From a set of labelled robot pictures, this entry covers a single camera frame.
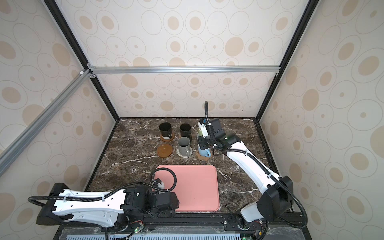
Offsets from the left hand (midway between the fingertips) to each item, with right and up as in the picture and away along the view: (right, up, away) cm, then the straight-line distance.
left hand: (179, 210), depth 66 cm
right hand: (+11, +31, +14) cm, 36 cm away
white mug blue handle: (+14, +22, +26) cm, 37 cm away
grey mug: (0, +26, +24) cm, 36 cm away
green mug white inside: (+11, +34, +38) cm, 52 cm away
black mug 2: (+1, +36, +34) cm, 49 cm away
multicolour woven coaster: (-2, +19, +31) cm, 37 cm away
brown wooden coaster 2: (-14, +29, +40) cm, 51 cm away
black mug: (-13, +36, +34) cm, 51 cm away
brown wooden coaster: (-13, +22, +34) cm, 43 cm away
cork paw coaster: (+11, +18, +31) cm, 38 cm away
